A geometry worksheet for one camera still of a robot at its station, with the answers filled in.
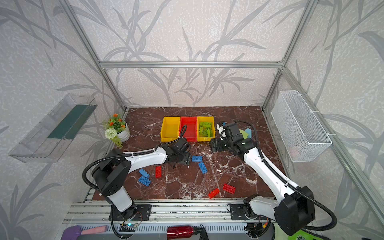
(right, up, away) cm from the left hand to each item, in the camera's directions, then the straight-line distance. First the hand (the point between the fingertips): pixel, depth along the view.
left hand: (187, 154), depth 91 cm
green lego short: (+14, +12, +10) cm, 21 cm away
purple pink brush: (-49, -30, -25) cm, 63 cm away
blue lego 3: (-24, -10, -7) cm, 27 cm away
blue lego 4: (-23, -13, -9) cm, 28 cm away
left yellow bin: (-14, +14, +18) cm, 27 cm away
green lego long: (+10, +14, +12) cm, 20 cm away
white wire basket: (+52, +13, -30) cm, 61 cm away
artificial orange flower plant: (-46, +17, 0) cm, 49 cm away
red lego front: (+16, -18, -13) cm, 27 cm away
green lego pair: (+12, +18, +14) cm, 25 cm away
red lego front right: (+24, -16, -11) cm, 31 cm away
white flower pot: (-41, +12, +4) cm, 43 cm away
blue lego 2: (+10, -8, -4) cm, 13 cm away
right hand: (+17, +11, -10) cm, 23 cm away
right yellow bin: (+12, +22, +15) cm, 29 cm away
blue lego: (+6, -3, 0) cm, 6 cm away
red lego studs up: (-17, -10, -4) cm, 20 cm away
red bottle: (-1, -28, -27) cm, 39 cm away
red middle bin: (+2, +13, +7) cm, 15 cm away
